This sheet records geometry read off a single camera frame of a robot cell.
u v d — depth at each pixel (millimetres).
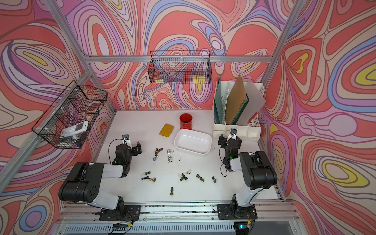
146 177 849
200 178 843
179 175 861
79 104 767
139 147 881
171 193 799
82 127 681
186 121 1009
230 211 731
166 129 1078
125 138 802
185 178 842
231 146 730
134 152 853
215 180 838
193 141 1015
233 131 802
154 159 910
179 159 929
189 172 863
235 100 1019
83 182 458
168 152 950
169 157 928
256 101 847
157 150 959
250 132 1046
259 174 465
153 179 829
